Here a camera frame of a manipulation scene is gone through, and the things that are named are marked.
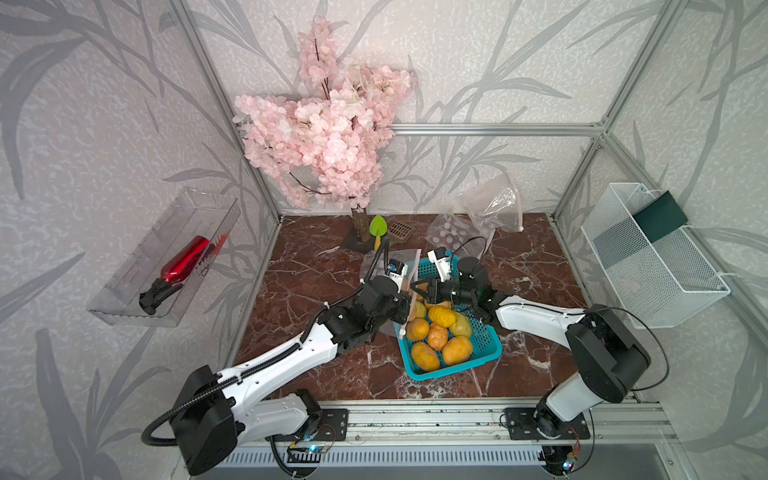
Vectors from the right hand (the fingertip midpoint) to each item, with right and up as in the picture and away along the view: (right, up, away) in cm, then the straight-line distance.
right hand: (410, 286), depth 83 cm
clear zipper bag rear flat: (+19, +15, +31) cm, 40 cm away
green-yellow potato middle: (+3, -8, +7) cm, 11 cm away
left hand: (0, -2, -5) cm, 5 cm away
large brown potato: (+13, -17, -2) cm, 22 cm away
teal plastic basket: (+21, -16, 0) cm, 27 cm away
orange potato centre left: (+2, -12, -1) cm, 12 cm away
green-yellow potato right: (+16, -12, +4) cm, 20 cm away
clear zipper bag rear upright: (+33, +27, +29) cm, 52 cm away
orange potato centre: (+8, -14, 0) cm, 16 cm away
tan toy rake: (-4, +16, +30) cm, 34 cm away
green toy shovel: (-12, +18, +34) cm, 40 cm away
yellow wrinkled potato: (+9, -9, +1) cm, 13 cm away
